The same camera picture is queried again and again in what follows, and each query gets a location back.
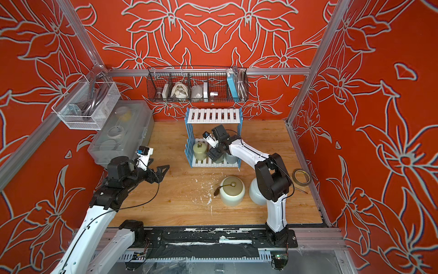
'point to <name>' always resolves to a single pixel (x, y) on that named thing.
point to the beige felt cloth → (179, 91)
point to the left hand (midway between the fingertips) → (159, 161)
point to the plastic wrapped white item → (197, 93)
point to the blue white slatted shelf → (209, 115)
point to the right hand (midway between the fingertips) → (212, 148)
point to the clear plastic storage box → (129, 125)
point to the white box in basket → (205, 92)
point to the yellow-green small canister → (199, 149)
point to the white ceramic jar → (255, 193)
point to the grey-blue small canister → (231, 158)
